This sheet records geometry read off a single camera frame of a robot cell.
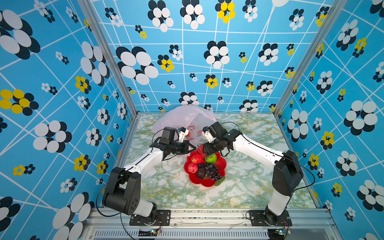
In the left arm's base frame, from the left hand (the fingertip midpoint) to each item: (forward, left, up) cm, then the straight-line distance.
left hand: (196, 148), depth 83 cm
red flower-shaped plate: (-3, -15, -13) cm, 21 cm away
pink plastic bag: (+18, +4, +4) cm, 19 cm away
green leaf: (-15, -13, -10) cm, 22 cm away
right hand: (+2, -7, -3) cm, 7 cm away
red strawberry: (-3, 0, -8) cm, 8 cm away
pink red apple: (-8, +2, -8) cm, 12 cm away
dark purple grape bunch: (-9, -9, -10) cm, 16 cm away
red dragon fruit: (+2, -2, -6) cm, 6 cm away
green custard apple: (-2, -9, -9) cm, 13 cm away
